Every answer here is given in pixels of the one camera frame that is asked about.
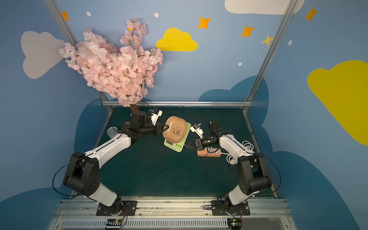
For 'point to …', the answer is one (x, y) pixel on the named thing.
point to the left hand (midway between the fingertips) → (169, 124)
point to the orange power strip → (204, 153)
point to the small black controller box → (235, 224)
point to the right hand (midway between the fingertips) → (190, 145)
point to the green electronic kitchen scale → (178, 146)
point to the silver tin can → (111, 131)
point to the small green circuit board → (114, 222)
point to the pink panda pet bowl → (177, 132)
